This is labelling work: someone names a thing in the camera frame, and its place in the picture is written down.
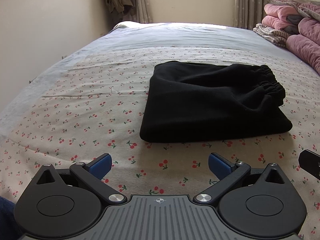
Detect cherry print cloth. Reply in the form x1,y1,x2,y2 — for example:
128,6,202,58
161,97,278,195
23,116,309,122
1,46,319,239

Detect grey-blue bed sheet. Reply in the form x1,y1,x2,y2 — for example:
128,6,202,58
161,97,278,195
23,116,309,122
1,22,294,141

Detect pink quilt pile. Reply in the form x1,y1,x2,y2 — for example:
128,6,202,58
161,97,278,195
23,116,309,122
261,0,319,73

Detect striped folded cloth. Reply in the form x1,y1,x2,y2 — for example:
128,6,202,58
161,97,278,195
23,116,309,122
253,23,290,48

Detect black pants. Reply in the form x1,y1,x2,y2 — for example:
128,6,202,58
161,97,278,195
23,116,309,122
139,61,292,143

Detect grey patterned left curtain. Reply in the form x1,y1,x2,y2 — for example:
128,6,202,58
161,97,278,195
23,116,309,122
136,0,153,23

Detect grey patterned curtain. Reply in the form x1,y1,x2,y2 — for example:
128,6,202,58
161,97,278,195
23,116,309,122
234,0,266,30
136,0,153,23

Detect grey patterned right curtain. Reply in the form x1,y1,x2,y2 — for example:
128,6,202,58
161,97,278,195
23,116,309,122
234,0,266,30

